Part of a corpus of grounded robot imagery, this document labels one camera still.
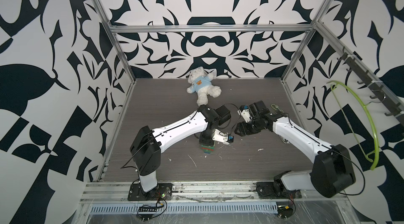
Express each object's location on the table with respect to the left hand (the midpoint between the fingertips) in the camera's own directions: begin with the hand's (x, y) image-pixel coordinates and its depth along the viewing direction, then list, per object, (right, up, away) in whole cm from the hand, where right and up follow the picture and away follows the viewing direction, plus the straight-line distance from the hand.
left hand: (206, 134), depth 80 cm
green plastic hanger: (+61, -5, -22) cm, 65 cm away
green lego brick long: (+1, -11, +7) cm, 13 cm away
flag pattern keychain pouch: (+27, +4, -24) cm, 36 cm away
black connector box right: (+35, -33, -8) cm, 49 cm away
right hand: (+17, +2, +5) cm, 18 cm away
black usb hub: (-27, -33, -7) cm, 43 cm away
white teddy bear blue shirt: (-3, +27, +28) cm, 39 cm away
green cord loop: (+45, +11, +25) cm, 53 cm away
